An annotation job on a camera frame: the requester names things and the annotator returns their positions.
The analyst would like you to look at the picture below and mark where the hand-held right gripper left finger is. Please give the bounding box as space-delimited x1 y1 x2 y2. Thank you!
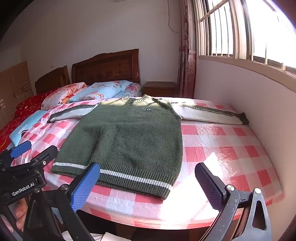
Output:
23 162 101 241

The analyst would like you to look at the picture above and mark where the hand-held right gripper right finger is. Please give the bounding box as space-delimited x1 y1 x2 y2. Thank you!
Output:
195 162 273 241

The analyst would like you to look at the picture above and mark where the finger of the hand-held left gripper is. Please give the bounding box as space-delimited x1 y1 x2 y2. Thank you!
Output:
0 140 32 167
11 145 58 173

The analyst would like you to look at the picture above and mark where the green knit sweater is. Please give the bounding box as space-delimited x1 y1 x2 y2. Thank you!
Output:
47 94 249 200

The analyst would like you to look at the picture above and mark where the person's left hand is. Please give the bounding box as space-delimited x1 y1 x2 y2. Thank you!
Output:
13 198 31 232

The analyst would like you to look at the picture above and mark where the light blue cloth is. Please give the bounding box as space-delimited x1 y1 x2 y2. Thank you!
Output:
9 110 48 146

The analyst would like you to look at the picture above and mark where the pink checkered bed cover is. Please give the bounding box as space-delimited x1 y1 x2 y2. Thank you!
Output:
7 96 284 230

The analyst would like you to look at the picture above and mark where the red patterned bedding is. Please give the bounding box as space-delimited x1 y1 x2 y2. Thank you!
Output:
0 88 58 151

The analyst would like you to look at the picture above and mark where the light wooden wardrobe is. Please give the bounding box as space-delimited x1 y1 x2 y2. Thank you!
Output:
0 61 34 129

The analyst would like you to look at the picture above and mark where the white paper sheet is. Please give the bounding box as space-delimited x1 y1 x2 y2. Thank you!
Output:
102 232 131 241

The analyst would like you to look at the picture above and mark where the pink floral pillow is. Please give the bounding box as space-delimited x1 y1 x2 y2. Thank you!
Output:
41 82 88 110
125 83 142 98

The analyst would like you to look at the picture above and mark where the small dark wooden headboard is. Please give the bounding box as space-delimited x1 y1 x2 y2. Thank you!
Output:
35 65 71 95

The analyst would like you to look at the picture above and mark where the blue floral pillow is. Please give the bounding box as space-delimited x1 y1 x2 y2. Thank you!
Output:
67 80 133 103

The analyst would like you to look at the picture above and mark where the large carved wooden headboard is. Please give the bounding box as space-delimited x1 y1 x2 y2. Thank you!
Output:
71 49 141 86

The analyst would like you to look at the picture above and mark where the wooden nightstand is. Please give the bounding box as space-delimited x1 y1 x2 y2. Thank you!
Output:
143 81 175 98

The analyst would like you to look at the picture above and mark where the pink floral curtain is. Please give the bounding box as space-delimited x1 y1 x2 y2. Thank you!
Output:
177 0 197 99

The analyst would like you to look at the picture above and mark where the barred window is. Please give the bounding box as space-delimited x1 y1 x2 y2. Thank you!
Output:
192 0 296 78

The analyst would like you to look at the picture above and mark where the thin wall cable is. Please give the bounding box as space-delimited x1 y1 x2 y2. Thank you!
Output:
168 0 181 34

